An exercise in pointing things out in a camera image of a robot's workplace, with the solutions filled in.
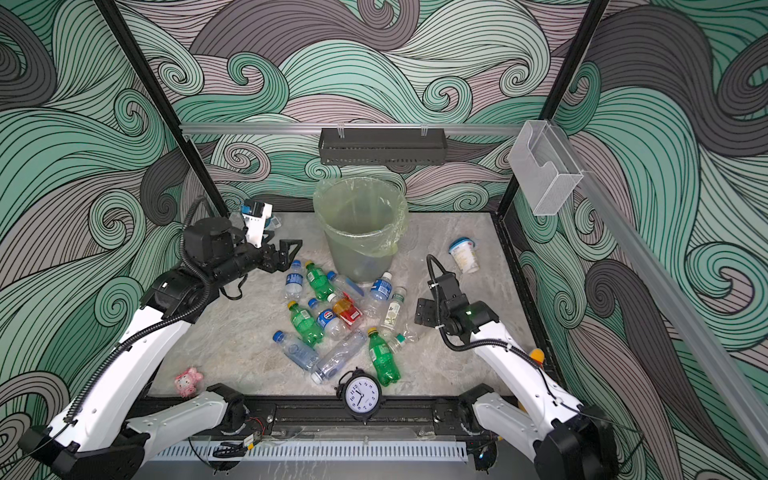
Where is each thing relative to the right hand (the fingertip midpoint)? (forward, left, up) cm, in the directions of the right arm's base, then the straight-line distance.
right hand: (432, 313), depth 81 cm
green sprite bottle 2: (-1, +37, -6) cm, 37 cm away
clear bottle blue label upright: (+13, +43, -6) cm, 45 cm away
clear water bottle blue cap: (-9, +37, -4) cm, 38 cm away
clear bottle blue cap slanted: (+15, +26, -9) cm, 31 cm away
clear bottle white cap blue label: (+9, +15, -6) cm, 18 cm away
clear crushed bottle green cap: (-4, +7, -6) cm, 10 cm away
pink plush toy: (-17, +65, -6) cm, 68 cm away
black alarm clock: (-19, +19, -7) cm, 28 cm away
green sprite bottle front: (-13, +12, -6) cm, 19 cm away
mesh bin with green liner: (+35, +21, 0) cm, 41 cm away
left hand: (+7, +36, +25) cm, 45 cm away
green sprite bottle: (+14, +35, -5) cm, 38 cm away
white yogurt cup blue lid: (+25, -14, -4) cm, 29 cm away
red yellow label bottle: (+3, +25, -5) cm, 25 cm away
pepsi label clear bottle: (0, +29, -9) cm, 30 cm away
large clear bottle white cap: (-9, +26, -9) cm, 29 cm away
